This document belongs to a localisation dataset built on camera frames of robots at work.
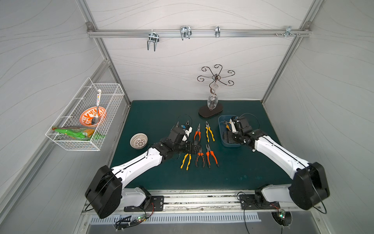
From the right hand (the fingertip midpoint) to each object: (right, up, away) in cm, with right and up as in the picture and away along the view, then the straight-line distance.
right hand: (231, 134), depth 87 cm
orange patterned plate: (-73, +12, -20) cm, 77 cm away
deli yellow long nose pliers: (-29, -16, +1) cm, 33 cm away
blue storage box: (-5, +1, -9) cm, 10 cm away
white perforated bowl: (-60, -6, +8) cm, 61 cm away
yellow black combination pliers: (-12, +2, +15) cm, 19 cm away
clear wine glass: (-10, +21, +8) cm, 24 cm away
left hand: (-21, -5, -8) cm, 23 cm away
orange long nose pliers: (-20, -1, +13) cm, 24 cm away
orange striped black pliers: (-18, -13, +3) cm, 23 cm away
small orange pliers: (-14, -14, +3) cm, 20 cm away
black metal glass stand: (-13, +14, +23) cm, 30 cm away
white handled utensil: (-68, +9, -21) cm, 72 cm away
